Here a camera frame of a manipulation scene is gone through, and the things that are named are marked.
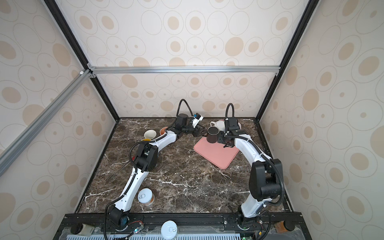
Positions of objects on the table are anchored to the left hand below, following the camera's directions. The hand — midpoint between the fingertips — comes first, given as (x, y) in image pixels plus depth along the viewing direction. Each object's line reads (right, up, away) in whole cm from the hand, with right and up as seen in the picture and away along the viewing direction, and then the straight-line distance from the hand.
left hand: (209, 126), depth 97 cm
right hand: (+8, -7, -5) cm, 12 cm away
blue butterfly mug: (-40, -9, -4) cm, 41 cm away
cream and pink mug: (-32, -3, +4) cm, 32 cm away
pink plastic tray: (+5, -18, +3) cm, 19 cm away
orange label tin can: (-35, -37, -20) cm, 55 cm away
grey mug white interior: (-39, -5, +1) cm, 40 cm away
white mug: (+8, +2, +8) cm, 12 cm away
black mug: (+2, -5, 0) cm, 6 cm away
